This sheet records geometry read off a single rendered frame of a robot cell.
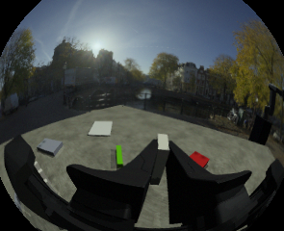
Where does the green flat bar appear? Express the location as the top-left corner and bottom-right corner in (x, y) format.
(117, 145), (123, 168)

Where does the red rectangular block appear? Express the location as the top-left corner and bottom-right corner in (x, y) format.
(191, 151), (210, 168)

